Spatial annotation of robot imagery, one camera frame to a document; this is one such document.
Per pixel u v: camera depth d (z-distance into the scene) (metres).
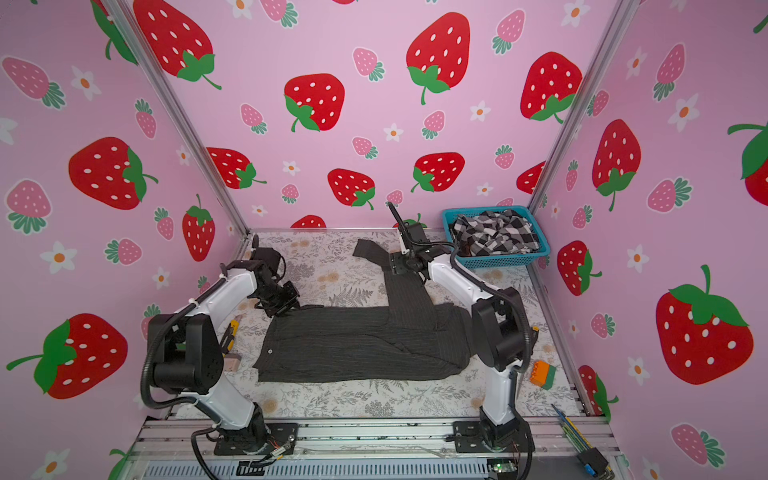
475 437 0.73
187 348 0.47
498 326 0.51
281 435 0.75
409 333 0.91
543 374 0.81
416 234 0.73
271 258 0.76
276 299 0.77
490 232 1.05
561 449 0.73
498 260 1.04
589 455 0.70
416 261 0.69
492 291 0.52
